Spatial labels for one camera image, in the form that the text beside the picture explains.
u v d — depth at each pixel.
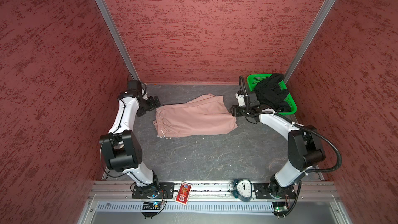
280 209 0.71
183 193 0.72
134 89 0.68
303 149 0.47
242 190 0.71
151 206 0.71
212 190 0.76
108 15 0.82
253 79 1.17
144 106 0.73
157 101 0.80
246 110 0.70
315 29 0.88
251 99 0.73
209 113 1.00
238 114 0.83
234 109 0.82
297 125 0.50
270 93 1.07
